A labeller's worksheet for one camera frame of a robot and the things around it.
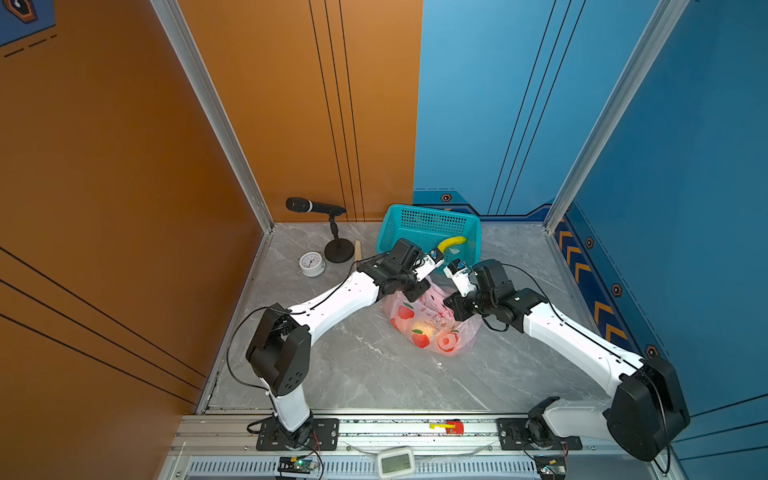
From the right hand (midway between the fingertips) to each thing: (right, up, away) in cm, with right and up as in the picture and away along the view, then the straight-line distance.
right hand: (443, 301), depth 82 cm
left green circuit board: (-37, -37, -11) cm, 54 cm away
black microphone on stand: (-35, +14, +27) cm, 46 cm away
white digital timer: (-13, -35, -14) cm, 40 cm away
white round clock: (-42, +9, +21) cm, 48 cm away
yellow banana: (+6, +17, +29) cm, 34 cm away
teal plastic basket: (-1, +23, +34) cm, 41 cm away
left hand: (-5, +6, +3) cm, 9 cm away
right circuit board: (+24, -38, -11) cm, 46 cm away
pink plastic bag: (-4, -6, 0) cm, 7 cm away
